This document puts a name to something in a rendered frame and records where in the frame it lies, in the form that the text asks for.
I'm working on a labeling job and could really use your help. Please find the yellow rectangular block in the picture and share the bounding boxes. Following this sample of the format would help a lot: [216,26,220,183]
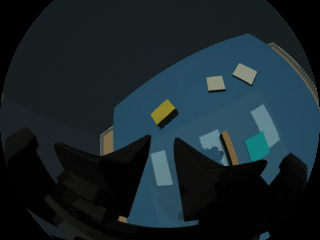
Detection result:
[151,99,177,127]

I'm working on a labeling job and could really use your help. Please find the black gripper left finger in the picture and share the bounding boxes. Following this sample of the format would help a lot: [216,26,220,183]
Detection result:
[53,135,151,219]

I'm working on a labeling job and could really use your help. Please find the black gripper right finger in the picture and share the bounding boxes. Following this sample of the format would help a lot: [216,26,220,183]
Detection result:
[173,139,268,221]

